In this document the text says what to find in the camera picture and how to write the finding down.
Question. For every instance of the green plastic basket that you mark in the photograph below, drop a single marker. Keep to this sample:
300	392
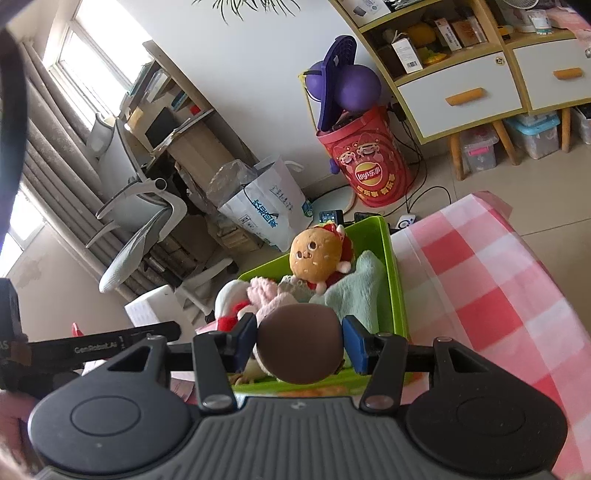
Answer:
371	234

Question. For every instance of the santa plush toy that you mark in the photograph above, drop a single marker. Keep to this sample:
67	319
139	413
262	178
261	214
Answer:
231	304

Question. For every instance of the grey office chair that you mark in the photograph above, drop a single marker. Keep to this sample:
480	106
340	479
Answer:
135	203

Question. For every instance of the red snack bucket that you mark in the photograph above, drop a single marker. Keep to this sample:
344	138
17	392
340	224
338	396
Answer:
365	152

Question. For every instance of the wooden desk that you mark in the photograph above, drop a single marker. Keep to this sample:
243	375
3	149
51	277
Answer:
174	121

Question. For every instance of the purple bounce ball toy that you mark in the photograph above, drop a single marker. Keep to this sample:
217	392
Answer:
341	86

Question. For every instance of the white paper shopping bag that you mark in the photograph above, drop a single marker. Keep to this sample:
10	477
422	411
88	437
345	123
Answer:
272	205

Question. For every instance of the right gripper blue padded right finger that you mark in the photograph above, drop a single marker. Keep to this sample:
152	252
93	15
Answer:
382	358

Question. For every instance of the clear storage box pink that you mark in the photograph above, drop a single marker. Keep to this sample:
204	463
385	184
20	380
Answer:
478	148

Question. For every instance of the person's left hand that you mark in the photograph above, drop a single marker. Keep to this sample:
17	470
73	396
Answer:
15	411

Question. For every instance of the brown round soft pad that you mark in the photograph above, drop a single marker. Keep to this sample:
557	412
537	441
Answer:
300	344

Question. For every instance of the clear storage box blue lid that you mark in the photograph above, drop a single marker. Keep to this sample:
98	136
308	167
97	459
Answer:
536	135

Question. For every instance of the red white checkered tablecloth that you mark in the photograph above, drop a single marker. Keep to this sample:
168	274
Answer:
466	273

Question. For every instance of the pink bunny plush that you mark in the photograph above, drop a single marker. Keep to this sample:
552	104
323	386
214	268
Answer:
265	295

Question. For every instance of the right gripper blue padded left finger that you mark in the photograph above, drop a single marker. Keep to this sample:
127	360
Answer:
215	355

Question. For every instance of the white yellow drawer cabinet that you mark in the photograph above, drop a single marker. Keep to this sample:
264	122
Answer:
482	84

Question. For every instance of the hamburger plush toy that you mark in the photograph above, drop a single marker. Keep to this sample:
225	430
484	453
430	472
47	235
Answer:
321	255

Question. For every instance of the white sponge block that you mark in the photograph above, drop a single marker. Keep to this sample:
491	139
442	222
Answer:
156	306

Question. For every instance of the light green towel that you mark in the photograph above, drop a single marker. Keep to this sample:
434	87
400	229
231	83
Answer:
358	292

